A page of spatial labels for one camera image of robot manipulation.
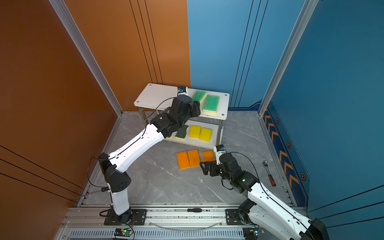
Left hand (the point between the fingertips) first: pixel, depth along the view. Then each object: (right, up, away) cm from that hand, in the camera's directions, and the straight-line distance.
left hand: (196, 102), depth 74 cm
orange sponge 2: (-1, -33, +21) cm, 39 cm away
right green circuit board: (+27, -63, -4) cm, 68 cm away
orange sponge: (-8, -34, +18) cm, 39 cm away
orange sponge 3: (+8, -31, +21) cm, 38 cm away
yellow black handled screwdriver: (-51, -47, +7) cm, 69 cm away
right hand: (+5, -32, +4) cm, 32 cm away
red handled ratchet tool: (+43, -35, +17) cm, 58 cm away
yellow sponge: (+6, -18, +23) cm, 30 cm away
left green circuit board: (-35, -63, -3) cm, 72 cm away
